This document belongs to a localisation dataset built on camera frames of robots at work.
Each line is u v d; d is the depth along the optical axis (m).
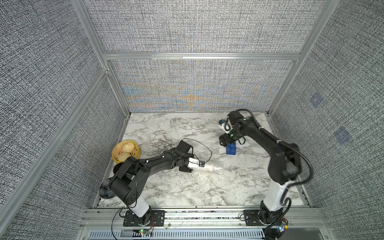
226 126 0.83
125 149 0.92
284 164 0.51
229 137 0.81
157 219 0.73
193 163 0.78
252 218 0.73
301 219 0.75
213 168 0.84
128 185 0.45
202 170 0.85
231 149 0.92
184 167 0.80
